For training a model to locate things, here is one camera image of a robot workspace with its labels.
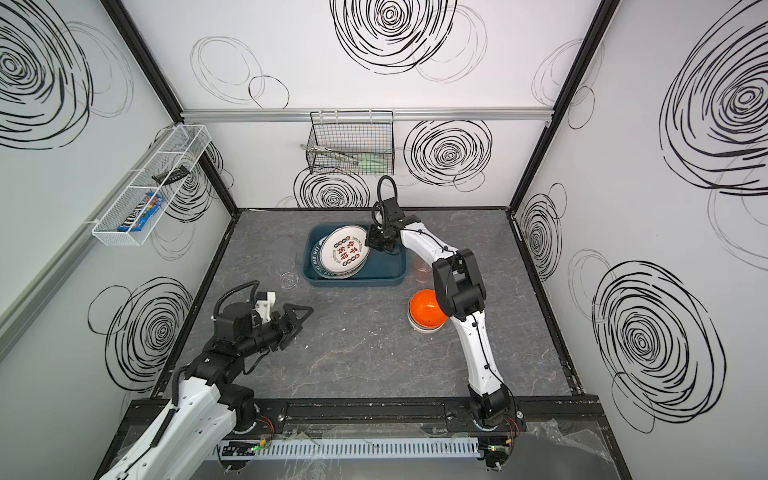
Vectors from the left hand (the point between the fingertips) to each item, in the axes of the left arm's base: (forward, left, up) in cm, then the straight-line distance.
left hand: (310, 318), depth 78 cm
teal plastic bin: (+22, -18, -10) cm, 30 cm away
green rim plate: (+21, +2, -10) cm, 23 cm away
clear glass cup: (+18, +13, -12) cm, 26 cm away
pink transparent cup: (+23, -31, -12) cm, 41 cm away
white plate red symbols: (+29, -4, -8) cm, 30 cm away
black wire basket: (+55, -12, +20) cm, 59 cm away
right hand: (+29, -10, -4) cm, 31 cm away
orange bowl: (+6, -31, -5) cm, 32 cm away
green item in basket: (+40, -15, +20) cm, 47 cm away
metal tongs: (+41, -7, +22) cm, 47 cm away
